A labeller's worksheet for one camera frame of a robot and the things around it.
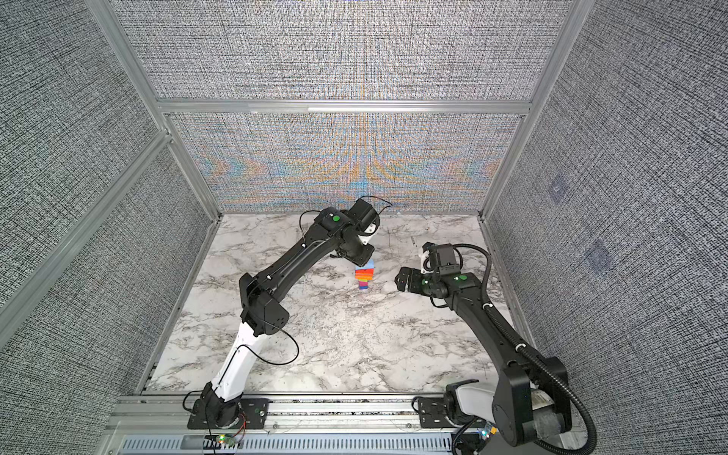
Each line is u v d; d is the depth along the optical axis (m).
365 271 0.90
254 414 0.73
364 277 0.92
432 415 0.72
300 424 0.73
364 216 0.69
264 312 0.60
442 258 0.64
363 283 0.96
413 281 0.74
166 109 0.88
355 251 0.74
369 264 0.78
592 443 0.37
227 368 0.62
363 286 0.97
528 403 0.40
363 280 0.93
